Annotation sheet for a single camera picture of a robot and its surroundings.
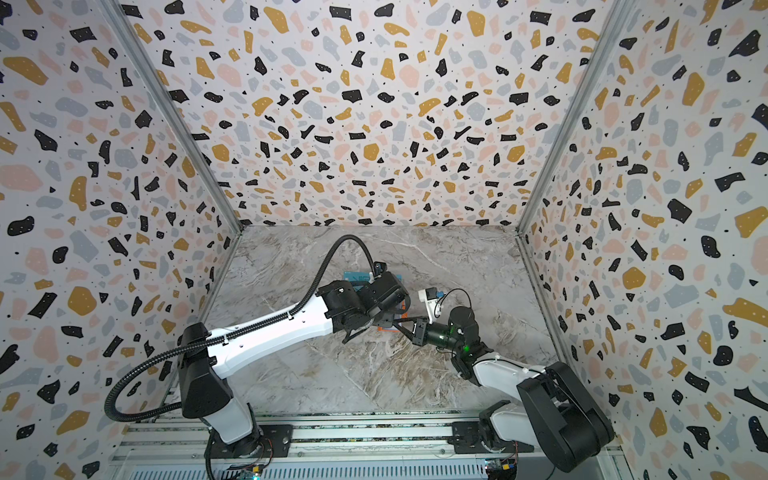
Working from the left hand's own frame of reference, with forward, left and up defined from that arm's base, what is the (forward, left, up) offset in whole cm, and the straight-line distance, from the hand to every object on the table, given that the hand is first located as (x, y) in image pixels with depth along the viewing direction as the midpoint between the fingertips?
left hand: (392, 306), depth 75 cm
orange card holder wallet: (-1, -3, -2) cm, 4 cm away
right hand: (-2, -1, -4) cm, 5 cm away
